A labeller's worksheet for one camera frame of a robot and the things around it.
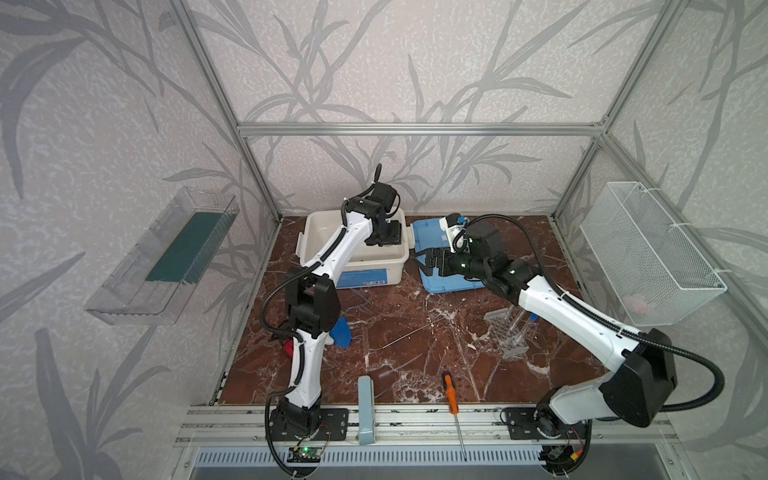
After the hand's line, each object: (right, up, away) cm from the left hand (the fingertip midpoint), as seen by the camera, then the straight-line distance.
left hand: (395, 229), depth 92 cm
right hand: (+8, -5, -16) cm, 18 cm away
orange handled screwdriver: (+16, -46, -17) cm, 51 cm away
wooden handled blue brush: (-16, -31, -3) cm, 35 cm away
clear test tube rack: (+34, -31, -3) cm, 46 cm away
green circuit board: (-21, -56, -20) cm, 63 cm away
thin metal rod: (+5, -31, -3) cm, 32 cm away
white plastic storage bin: (-25, +1, +3) cm, 26 cm away
